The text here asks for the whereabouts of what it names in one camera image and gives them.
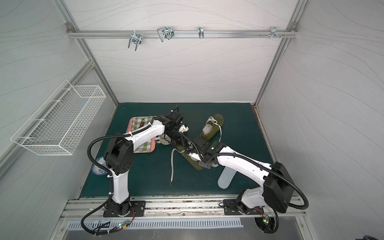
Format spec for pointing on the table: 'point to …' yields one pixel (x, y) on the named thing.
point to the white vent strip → (105, 225)
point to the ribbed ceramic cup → (164, 139)
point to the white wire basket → (60, 125)
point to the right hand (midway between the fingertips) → (205, 154)
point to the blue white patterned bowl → (97, 170)
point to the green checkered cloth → (135, 125)
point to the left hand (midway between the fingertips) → (189, 146)
